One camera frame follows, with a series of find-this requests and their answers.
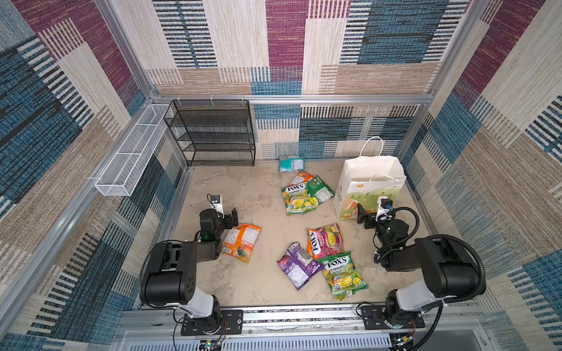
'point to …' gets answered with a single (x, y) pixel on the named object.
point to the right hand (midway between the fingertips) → (372, 205)
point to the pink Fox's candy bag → (324, 240)
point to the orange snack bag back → (300, 178)
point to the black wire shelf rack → (213, 132)
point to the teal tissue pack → (292, 165)
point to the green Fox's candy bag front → (342, 277)
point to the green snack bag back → (317, 189)
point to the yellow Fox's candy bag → (298, 199)
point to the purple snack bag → (298, 266)
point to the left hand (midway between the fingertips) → (224, 208)
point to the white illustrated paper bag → (364, 178)
